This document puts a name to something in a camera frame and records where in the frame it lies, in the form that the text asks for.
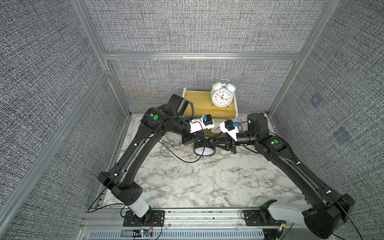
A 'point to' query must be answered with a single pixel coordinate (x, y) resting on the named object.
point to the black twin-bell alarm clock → (210, 149)
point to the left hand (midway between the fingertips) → (205, 133)
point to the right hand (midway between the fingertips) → (213, 136)
